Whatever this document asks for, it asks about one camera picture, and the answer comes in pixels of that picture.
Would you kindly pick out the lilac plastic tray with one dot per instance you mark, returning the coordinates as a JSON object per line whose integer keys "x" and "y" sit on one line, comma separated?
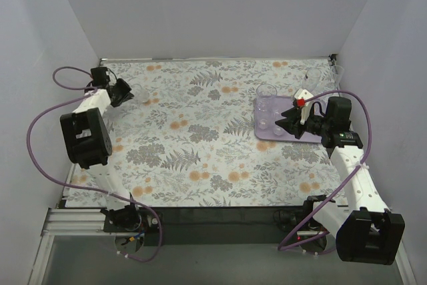
{"x": 285, "y": 103}

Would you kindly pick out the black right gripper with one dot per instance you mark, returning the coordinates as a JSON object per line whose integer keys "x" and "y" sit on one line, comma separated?
{"x": 299, "y": 123}

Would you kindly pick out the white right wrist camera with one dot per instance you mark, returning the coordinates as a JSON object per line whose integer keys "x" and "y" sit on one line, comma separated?
{"x": 303, "y": 103}

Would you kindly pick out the clear champagne flute glass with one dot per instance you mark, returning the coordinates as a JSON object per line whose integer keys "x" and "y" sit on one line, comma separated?
{"x": 311, "y": 79}

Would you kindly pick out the clear faceted tumbler glass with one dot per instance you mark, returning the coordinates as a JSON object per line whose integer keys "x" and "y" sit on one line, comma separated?
{"x": 265, "y": 94}

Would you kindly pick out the floral patterned tablecloth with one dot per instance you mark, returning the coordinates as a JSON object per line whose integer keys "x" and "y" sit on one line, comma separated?
{"x": 193, "y": 142}

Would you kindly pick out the clear wine glass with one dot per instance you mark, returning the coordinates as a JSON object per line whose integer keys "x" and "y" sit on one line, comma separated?
{"x": 337, "y": 72}

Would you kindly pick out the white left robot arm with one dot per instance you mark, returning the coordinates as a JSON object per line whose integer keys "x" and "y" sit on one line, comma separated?
{"x": 89, "y": 145}

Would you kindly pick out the small clear tumbler glass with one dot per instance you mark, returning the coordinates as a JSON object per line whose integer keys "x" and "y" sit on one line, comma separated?
{"x": 264, "y": 120}

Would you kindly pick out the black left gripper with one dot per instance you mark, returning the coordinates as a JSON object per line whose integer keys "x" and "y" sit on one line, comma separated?
{"x": 119, "y": 91}

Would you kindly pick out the aluminium frame rail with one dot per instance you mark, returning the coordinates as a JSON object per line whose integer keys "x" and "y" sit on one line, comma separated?
{"x": 80, "y": 221}

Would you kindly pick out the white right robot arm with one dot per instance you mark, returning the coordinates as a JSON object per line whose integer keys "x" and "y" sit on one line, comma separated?
{"x": 364, "y": 228}

